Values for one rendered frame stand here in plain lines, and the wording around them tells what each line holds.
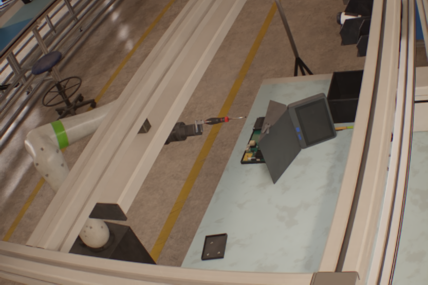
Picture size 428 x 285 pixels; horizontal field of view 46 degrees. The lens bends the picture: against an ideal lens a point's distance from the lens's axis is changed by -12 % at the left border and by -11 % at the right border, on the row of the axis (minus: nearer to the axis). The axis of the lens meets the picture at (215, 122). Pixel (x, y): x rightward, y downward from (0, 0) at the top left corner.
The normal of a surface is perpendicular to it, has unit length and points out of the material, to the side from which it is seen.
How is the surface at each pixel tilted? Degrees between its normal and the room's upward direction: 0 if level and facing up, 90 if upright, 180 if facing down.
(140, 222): 0
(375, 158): 0
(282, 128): 90
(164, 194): 0
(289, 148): 90
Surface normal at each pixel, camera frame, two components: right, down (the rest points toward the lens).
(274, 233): -0.34, -0.76
